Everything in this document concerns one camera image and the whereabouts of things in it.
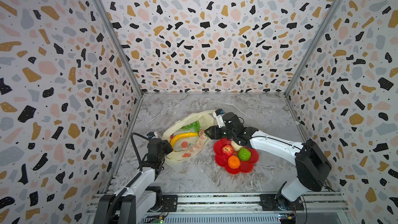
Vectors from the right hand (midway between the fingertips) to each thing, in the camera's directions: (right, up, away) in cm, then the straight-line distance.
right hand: (209, 130), depth 83 cm
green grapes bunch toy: (-9, +1, +17) cm, 19 cm away
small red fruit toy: (-23, -6, +13) cm, 27 cm away
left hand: (-22, -7, +6) cm, 24 cm away
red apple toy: (+11, -11, +3) cm, 16 cm away
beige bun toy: (+15, -10, +5) cm, 18 cm away
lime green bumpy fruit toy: (+19, -13, +1) cm, 23 cm away
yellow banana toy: (-18, -5, +12) cm, 22 cm away
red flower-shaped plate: (+7, -17, +4) cm, 19 cm away
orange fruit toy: (+13, -17, 0) cm, 21 cm away
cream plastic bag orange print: (-12, -11, +9) cm, 19 cm away
